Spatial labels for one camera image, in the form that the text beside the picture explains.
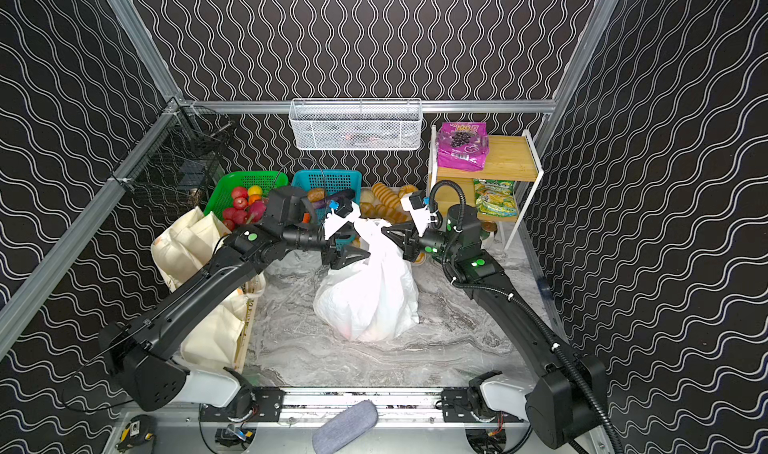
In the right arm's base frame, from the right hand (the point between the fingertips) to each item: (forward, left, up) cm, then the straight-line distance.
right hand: (384, 229), depth 70 cm
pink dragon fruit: (+25, +46, -20) cm, 56 cm away
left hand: (-4, +3, +2) cm, 5 cm away
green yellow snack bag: (+24, -34, -14) cm, 44 cm away
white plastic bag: (-11, +2, -14) cm, 18 cm away
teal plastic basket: (+44, +23, -23) cm, 54 cm away
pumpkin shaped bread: (+45, -8, -28) cm, 53 cm away
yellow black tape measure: (-38, +57, -27) cm, 73 cm away
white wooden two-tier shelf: (+26, -35, 0) cm, 44 cm away
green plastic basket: (+34, +63, -22) cm, 75 cm away
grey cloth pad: (-36, +10, -28) cm, 47 cm away
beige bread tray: (+37, +2, -27) cm, 46 cm away
